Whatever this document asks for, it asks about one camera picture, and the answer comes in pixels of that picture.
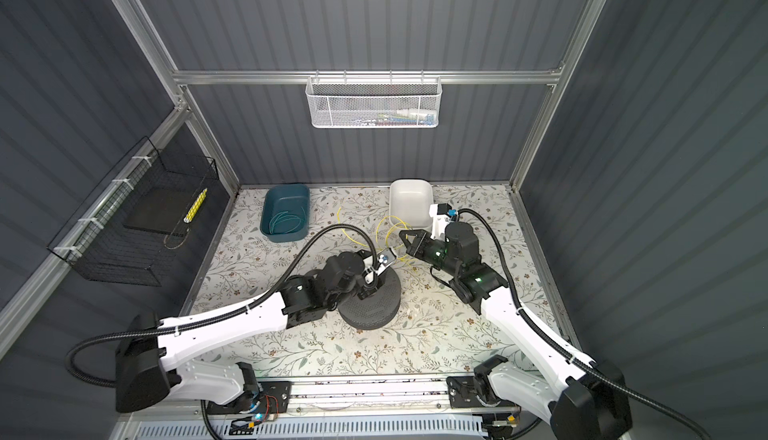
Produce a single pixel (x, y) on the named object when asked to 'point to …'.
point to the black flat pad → (161, 209)
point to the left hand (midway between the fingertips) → (379, 258)
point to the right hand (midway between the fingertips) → (402, 236)
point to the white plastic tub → (409, 203)
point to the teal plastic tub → (286, 213)
